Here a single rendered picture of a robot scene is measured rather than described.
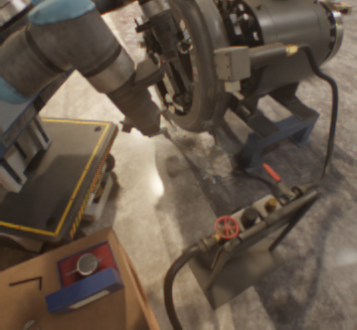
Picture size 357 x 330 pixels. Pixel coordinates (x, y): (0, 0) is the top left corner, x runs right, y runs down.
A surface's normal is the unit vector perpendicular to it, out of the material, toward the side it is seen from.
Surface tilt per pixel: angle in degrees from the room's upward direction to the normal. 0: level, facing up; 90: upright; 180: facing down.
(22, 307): 0
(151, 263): 0
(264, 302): 0
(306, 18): 46
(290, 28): 53
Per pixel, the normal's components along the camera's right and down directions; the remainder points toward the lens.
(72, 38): 0.29, 0.70
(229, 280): -0.01, -0.67
